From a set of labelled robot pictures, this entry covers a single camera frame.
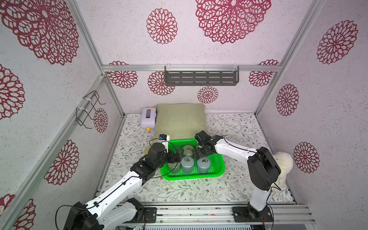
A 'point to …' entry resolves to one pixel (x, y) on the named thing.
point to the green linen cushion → (179, 120)
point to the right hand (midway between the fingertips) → (200, 151)
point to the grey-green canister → (188, 150)
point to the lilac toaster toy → (148, 118)
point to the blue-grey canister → (187, 163)
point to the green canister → (171, 166)
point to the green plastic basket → (216, 168)
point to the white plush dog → (285, 162)
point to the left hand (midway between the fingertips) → (177, 151)
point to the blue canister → (203, 165)
